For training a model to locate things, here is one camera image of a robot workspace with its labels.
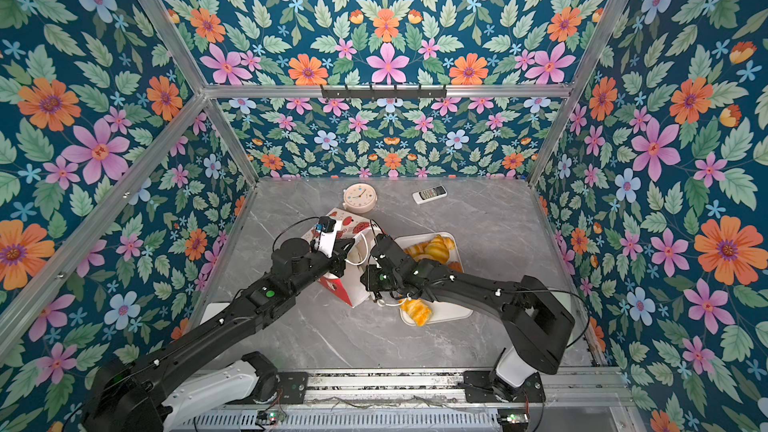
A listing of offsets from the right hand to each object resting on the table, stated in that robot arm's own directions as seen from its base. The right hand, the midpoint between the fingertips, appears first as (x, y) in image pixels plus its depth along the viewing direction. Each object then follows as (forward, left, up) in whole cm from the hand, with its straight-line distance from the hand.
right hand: (360, 277), depth 80 cm
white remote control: (+40, -21, -11) cm, 47 cm away
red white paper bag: (+8, -1, +10) cm, 13 cm away
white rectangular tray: (-5, -22, -11) cm, 25 cm away
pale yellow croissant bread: (+12, -22, -6) cm, 26 cm away
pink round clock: (+37, +5, -9) cm, 39 cm away
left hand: (+5, 0, +13) cm, 14 cm away
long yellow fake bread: (+13, -16, -7) cm, 22 cm away
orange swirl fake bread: (-6, -15, -7) cm, 18 cm away
